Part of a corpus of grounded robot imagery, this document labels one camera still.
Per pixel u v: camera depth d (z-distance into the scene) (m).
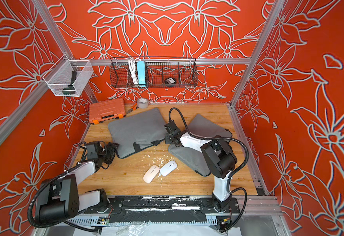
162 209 0.73
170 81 0.95
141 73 0.90
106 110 1.10
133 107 1.17
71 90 0.79
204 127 1.00
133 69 0.88
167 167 0.84
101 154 0.76
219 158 0.49
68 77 0.92
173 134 0.74
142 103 1.18
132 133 0.95
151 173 0.82
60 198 0.42
